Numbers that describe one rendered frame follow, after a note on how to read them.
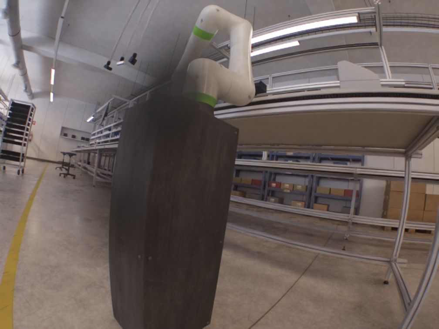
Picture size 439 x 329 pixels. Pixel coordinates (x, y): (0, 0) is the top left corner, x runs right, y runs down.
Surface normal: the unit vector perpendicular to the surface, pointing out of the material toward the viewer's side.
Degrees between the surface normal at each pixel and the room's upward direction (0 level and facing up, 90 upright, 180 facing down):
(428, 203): 90
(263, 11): 180
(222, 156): 90
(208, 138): 90
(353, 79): 90
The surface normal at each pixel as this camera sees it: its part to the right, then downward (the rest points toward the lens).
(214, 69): 0.47, -0.02
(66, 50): 0.75, 0.06
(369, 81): -0.64, -0.14
